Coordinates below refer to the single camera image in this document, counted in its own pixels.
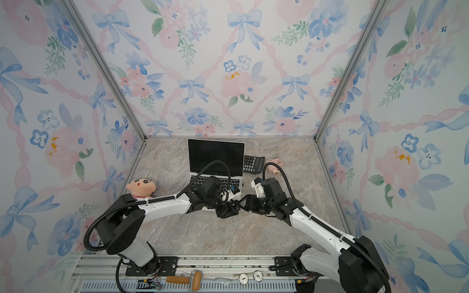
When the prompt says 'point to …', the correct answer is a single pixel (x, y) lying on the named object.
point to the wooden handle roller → (195, 280)
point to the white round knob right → (258, 276)
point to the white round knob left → (243, 278)
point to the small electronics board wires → (150, 285)
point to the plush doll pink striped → (141, 188)
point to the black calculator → (253, 165)
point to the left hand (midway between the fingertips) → (236, 206)
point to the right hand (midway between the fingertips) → (242, 204)
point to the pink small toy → (273, 168)
